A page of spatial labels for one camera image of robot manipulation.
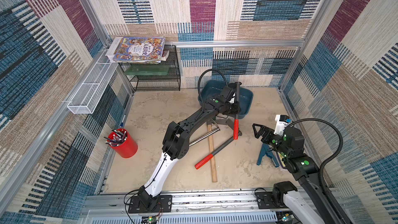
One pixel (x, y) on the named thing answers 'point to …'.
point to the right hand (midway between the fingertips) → (260, 129)
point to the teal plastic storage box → (210, 88)
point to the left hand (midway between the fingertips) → (242, 110)
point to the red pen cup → (122, 143)
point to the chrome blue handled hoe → (217, 129)
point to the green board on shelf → (147, 70)
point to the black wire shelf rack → (154, 83)
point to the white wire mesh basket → (83, 101)
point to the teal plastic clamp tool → (269, 153)
